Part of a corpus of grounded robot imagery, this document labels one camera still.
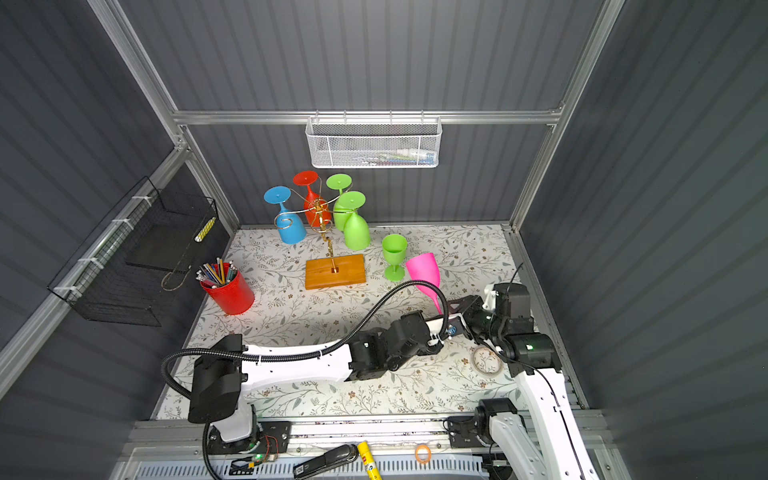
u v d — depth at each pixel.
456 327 0.59
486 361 0.86
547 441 0.41
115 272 0.69
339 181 0.87
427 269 0.77
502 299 0.56
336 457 0.68
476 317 0.63
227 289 0.88
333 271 1.05
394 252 0.93
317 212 0.82
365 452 0.71
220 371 0.47
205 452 0.69
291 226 0.87
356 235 0.86
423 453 0.72
